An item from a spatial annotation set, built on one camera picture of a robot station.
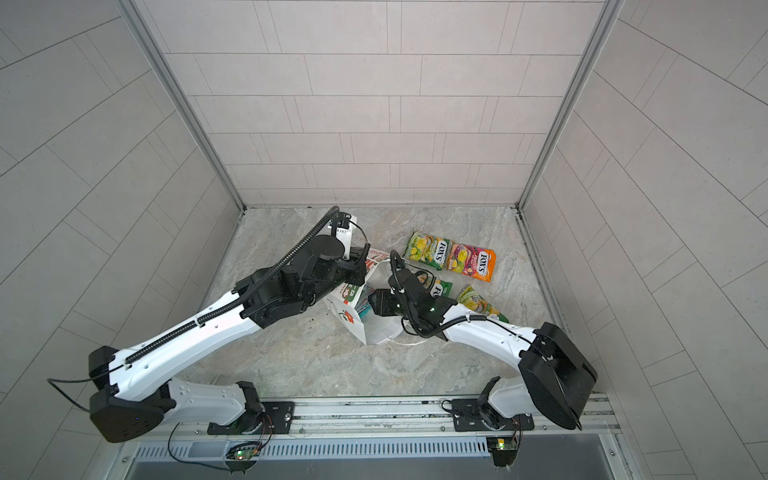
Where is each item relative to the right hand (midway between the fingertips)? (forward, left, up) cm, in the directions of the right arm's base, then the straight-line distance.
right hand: (373, 301), depth 81 cm
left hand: (+1, -3, +21) cm, 22 cm away
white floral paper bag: (-5, +6, +10) cm, 12 cm away
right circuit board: (-34, -29, -12) cm, 46 cm away
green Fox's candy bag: (+22, -18, -7) cm, 30 cm away
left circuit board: (-31, +29, -6) cm, 43 cm away
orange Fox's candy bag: (+16, -32, -7) cm, 36 cm away
